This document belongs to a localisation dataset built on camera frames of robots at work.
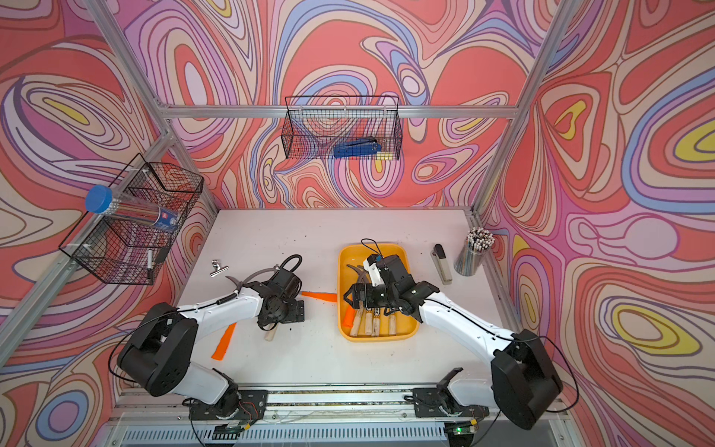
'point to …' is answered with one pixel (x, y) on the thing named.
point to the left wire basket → (115, 250)
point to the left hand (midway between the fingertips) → (294, 317)
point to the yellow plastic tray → (406, 325)
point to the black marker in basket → (150, 270)
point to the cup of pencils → (472, 254)
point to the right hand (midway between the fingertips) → (358, 303)
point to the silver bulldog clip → (217, 265)
